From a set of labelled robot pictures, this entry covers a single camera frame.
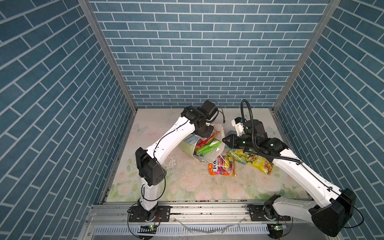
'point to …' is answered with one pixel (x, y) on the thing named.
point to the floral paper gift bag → (188, 143)
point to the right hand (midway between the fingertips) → (224, 140)
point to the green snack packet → (210, 145)
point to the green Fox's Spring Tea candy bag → (238, 154)
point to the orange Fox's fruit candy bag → (223, 165)
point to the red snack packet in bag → (201, 141)
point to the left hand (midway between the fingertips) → (210, 134)
